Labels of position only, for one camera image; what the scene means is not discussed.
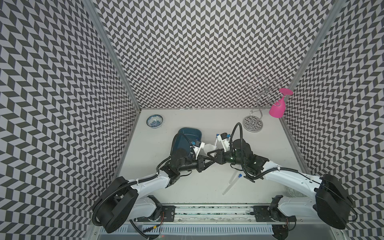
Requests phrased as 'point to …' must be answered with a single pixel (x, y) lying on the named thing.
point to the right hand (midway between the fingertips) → (209, 156)
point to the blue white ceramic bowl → (154, 121)
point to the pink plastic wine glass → (277, 110)
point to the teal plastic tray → (184, 137)
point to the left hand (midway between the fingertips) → (214, 162)
